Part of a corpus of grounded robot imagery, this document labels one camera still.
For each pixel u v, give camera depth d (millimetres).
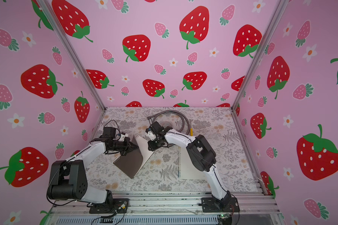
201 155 544
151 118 1145
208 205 732
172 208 732
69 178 439
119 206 715
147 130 877
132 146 816
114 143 736
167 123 1067
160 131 728
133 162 896
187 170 858
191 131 1055
